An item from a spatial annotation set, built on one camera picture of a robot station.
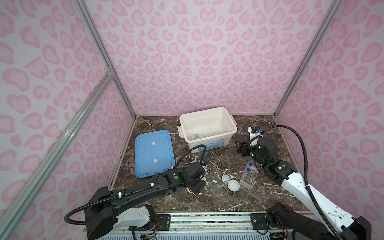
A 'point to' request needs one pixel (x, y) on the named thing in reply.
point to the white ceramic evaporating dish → (234, 185)
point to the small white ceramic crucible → (225, 178)
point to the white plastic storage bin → (213, 128)
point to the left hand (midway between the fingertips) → (199, 176)
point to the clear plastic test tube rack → (250, 176)
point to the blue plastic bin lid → (154, 153)
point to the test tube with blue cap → (248, 170)
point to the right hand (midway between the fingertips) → (241, 138)
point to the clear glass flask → (196, 137)
